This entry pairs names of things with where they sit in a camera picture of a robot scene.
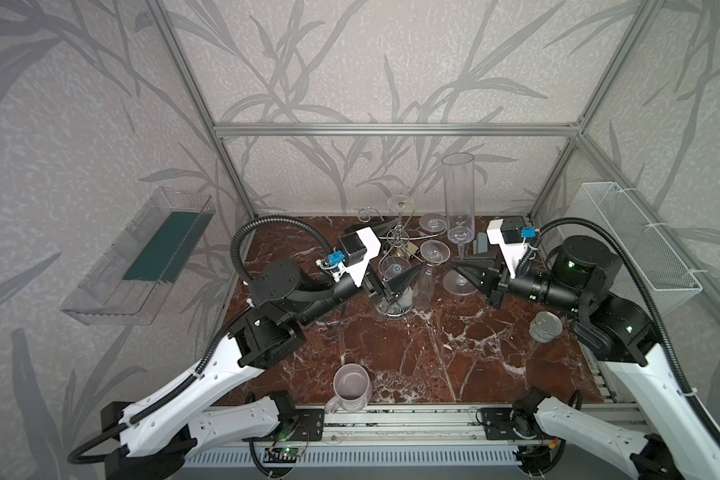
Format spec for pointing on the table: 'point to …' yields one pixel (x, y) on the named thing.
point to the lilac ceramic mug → (353, 388)
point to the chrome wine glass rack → (399, 303)
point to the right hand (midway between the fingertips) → (455, 251)
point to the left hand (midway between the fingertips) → (412, 236)
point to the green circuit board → (292, 451)
